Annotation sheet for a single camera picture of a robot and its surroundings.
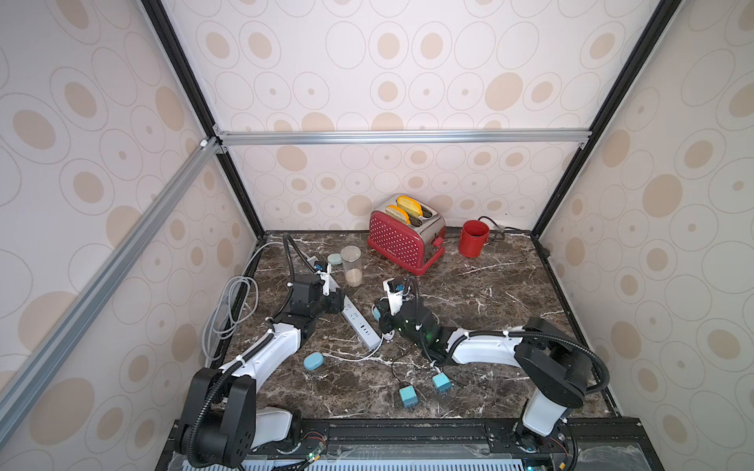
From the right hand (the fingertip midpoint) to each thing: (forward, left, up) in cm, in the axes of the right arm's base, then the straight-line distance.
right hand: (384, 298), depth 85 cm
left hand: (+3, +13, +1) cm, 13 cm away
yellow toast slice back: (+33, -7, +8) cm, 35 cm away
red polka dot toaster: (+20, -8, +1) cm, 22 cm away
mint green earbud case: (+23, +20, -10) cm, 32 cm away
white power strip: (0, +10, -10) cm, 14 cm away
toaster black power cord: (+47, -51, -15) cm, 71 cm away
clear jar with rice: (+14, +11, +1) cm, 18 cm away
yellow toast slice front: (+29, -3, +8) cm, 31 cm away
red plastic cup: (+29, -30, -3) cm, 42 cm away
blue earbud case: (-15, +20, -11) cm, 28 cm away
